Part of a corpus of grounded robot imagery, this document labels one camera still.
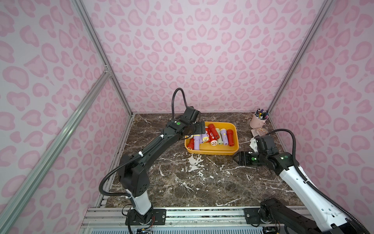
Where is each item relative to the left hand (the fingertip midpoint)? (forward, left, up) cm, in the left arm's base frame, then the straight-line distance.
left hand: (200, 127), depth 82 cm
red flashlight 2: (+5, -22, -20) cm, 30 cm away
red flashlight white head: (+2, -10, -18) cm, 21 cm away
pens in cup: (+18, -43, -9) cm, 47 cm away
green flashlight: (+2, -14, -19) cm, 23 cm away
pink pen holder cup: (+16, -41, -16) cm, 47 cm away
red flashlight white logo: (+10, -6, -19) cm, 22 cm away
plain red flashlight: (+1, +5, -19) cm, 20 cm away
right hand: (-16, -19, -5) cm, 26 cm away
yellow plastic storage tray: (-1, -5, -22) cm, 23 cm away
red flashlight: (+13, -10, -17) cm, 23 cm away
